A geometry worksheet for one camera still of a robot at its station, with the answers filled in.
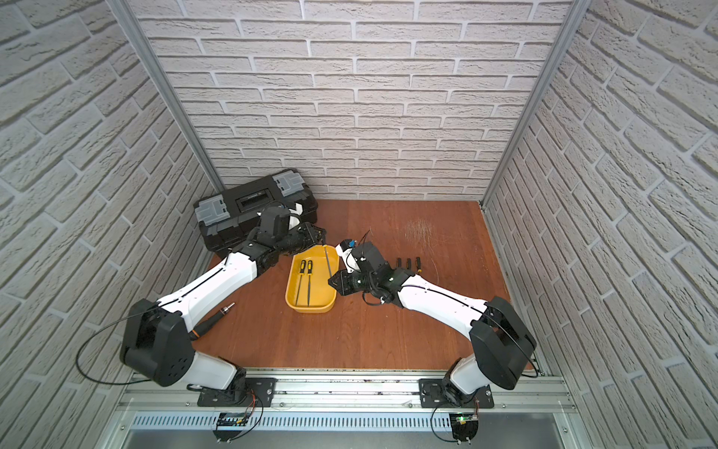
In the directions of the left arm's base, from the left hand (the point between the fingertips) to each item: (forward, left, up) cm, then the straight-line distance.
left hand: (330, 227), depth 82 cm
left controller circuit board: (-47, +25, -25) cm, 59 cm away
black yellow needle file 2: (-3, +9, -22) cm, 24 cm away
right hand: (-14, -1, -8) cm, 16 cm away
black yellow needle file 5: (+1, -27, -21) cm, 34 cm away
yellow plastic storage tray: (-12, +4, -22) cm, 26 cm away
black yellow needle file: (-3, +12, -22) cm, 25 cm away
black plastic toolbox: (+8, +36, -6) cm, 37 cm away
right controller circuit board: (-48, -36, -21) cm, 64 cm away
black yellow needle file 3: (-8, +1, -5) cm, 10 cm away
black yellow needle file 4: (+1, -31, -21) cm, 37 cm away
